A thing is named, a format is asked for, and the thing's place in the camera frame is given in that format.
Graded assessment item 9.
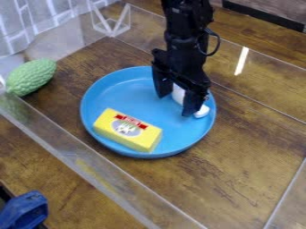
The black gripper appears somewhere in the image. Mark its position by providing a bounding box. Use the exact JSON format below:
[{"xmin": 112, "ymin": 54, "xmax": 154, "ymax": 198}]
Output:
[{"xmin": 152, "ymin": 32, "xmax": 210, "ymax": 116}]

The blue round tray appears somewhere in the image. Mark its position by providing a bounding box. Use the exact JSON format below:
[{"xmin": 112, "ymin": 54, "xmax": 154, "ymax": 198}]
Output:
[{"xmin": 80, "ymin": 66, "xmax": 217, "ymax": 158}]

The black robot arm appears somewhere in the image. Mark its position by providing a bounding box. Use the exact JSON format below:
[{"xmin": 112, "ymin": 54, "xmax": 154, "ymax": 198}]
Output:
[{"xmin": 152, "ymin": 0, "xmax": 221, "ymax": 118}]

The yellow butter block toy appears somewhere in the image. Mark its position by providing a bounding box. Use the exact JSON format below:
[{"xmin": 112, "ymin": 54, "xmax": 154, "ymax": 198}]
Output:
[{"xmin": 94, "ymin": 108, "xmax": 163, "ymax": 152}]

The clear acrylic front barrier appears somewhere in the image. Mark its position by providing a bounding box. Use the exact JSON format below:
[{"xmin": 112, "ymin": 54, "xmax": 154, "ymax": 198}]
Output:
[{"xmin": 0, "ymin": 91, "xmax": 209, "ymax": 229}]

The green bumpy gourd toy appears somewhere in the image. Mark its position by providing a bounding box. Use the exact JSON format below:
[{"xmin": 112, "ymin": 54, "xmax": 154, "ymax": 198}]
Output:
[{"xmin": 5, "ymin": 58, "xmax": 56, "ymax": 97}]

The grey patterned curtain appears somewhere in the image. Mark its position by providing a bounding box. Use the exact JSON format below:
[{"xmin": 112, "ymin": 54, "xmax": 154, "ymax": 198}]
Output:
[{"xmin": 0, "ymin": 0, "xmax": 118, "ymax": 58}]

